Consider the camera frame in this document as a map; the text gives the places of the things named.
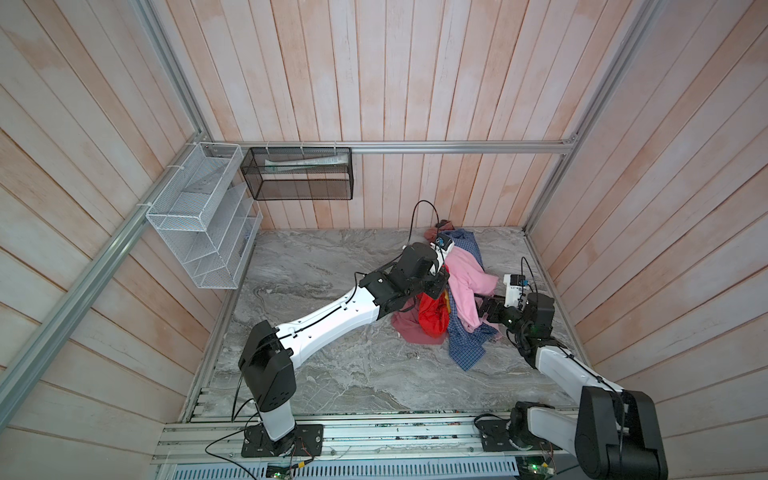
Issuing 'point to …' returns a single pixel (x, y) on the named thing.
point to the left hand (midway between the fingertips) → (442, 274)
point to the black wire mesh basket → (299, 173)
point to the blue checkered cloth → (467, 345)
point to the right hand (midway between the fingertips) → (484, 294)
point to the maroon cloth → (407, 321)
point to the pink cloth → (467, 280)
